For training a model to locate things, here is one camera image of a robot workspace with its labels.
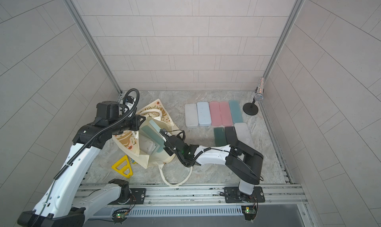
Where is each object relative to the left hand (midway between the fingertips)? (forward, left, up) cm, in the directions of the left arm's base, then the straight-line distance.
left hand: (148, 116), depth 70 cm
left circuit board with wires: (-36, +10, -24) cm, 45 cm away
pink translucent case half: (+20, -37, -25) cm, 49 cm away
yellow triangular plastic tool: (-17, +16, -26) cm, 35 cm away
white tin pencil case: (+4, -53, -24) cm, 58 cm away
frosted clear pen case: (-6, +4, -20) cm, 21 cm away
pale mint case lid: (+3, +1, -14) cm, 14 cm away
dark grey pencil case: (+4, -45, -25) cm, 52 cm away
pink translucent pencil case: (+20, -44, -25) cm, 54 cm away
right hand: (-3, -7, -19) cm, 20 cm away
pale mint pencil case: (+20, -29, -25) cm, 43 cm away
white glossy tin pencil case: (+18, -20, -25) cm, 37 cm away
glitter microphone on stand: (+24, -63, -23) cm, 71 cm away
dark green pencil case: (+3, -38, -26) cm, 46 cm away
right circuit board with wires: (-35, -49, -26) cm, 66 cm away
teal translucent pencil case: (+23, -52, -26) cm, 62 cm away
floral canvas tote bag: (-9, +8, -9) cm, 15 cm away
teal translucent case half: (+2, +1, -28) cm, 28 cm away
